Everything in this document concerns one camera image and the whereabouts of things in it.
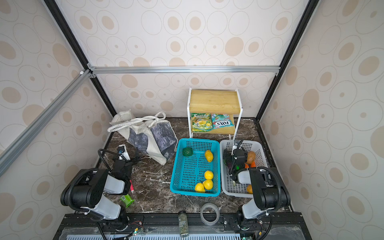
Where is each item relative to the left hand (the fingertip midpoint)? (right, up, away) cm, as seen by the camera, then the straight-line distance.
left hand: (132, 146), depth 88 cm
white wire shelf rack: (+47, +19, -9) cm, 52 cm away
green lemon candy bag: (+41, +14, +4) cm, 44 cm away
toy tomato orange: (+73, -12, +3) cm, 74 cm away
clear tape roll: (+46, -29, -12) cm, 56 cm away
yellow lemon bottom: (+40, -22, -7) cm, 46 cm away
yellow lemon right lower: (+44, -20, -6) cm, 49 cm away
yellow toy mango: (+67, -23, -8) cm, 71 cm away
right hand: (+63, -2, +6) cm, 63 cm away
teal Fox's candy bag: (+54, +16, +6) cm, 56 cm away
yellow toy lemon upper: (+46, -7, +4) cm, 46 cm away
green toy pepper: (+32, -4, +6) cm, 33 cm away
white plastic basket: (+57, -24, -3) cm, 62 cm away
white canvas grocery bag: (+14, +6, -7) cm, 17 cm away
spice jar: (+32, -36, -19) cm, 52 cm away
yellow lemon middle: (+45, -16, -3) cm, 48 cm away
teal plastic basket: (+33, -16, +3) cm, 37 cm away
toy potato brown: (+70, -7, 0) cm, 71 cm away
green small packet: (+1, -28, -9) cm, 29 cm away
